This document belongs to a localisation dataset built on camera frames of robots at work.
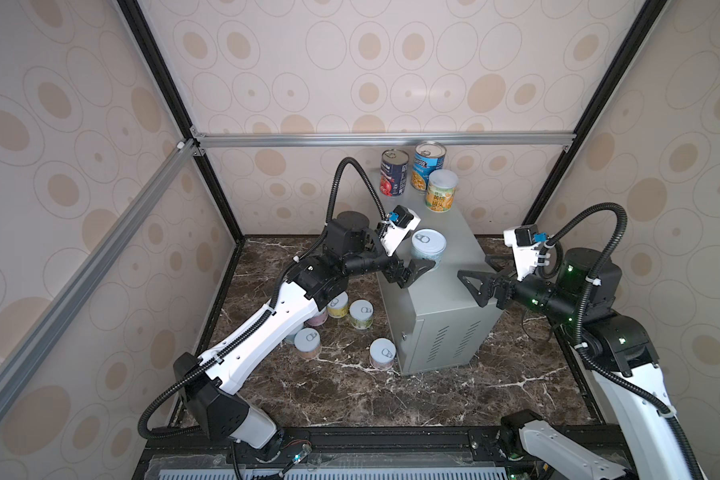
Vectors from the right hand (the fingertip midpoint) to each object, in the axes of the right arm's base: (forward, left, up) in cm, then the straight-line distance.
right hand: (476, 265), depth 60 cm
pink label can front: (-4, +18, -34) cm, 39 cm away
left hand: (+3, +9, +2) cm, 10 cm away
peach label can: (0, +40, -34) cm, 52 cm away
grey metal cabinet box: (-6, +7, -12) cm, 15 cm away
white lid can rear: (+12, +32, -35) cm, 49 cm away
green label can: (+9, +24, -34) cm, 43 cm away
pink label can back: (+9, +38, -37) cm, 54 cm away
